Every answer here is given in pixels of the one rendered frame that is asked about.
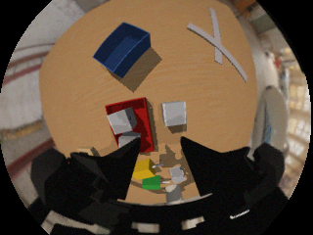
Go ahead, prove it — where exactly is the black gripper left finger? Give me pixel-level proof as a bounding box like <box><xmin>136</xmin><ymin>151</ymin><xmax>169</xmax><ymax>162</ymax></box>
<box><xmin>69</xmin><ymin>137</ymin><xmax>141</xmax><ymax>201</ymax></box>

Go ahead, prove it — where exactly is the blue open-top tray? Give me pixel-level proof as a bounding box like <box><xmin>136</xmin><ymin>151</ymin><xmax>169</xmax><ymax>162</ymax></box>
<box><xmin>93</xmin><ymin>23</ymin><xmax>152</xmax><ymax>78</ymax></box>

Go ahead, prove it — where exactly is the grey flat bar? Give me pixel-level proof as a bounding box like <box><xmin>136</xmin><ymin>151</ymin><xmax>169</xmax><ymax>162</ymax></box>
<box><xmin>187</xmin><ymin>23</ymin><xmax>247</xmax><ymax>82</ymax></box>
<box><xmin>208</xmin><ymin>8</ymin><xmax>223</xmax><ymax>64</ymax></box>

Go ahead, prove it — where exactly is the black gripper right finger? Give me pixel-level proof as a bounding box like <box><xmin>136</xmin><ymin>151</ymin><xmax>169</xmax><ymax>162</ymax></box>
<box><xmin>180</xmin><ymin>136</ymin><xmax>251</xmax><ymax>196</ymax></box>

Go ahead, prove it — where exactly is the red tray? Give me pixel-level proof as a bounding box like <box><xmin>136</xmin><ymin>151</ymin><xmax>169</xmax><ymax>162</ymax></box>
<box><xmin>105</xmin><ymin>98</ymin><xmax>154</xmax><ymax>153</ymax></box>

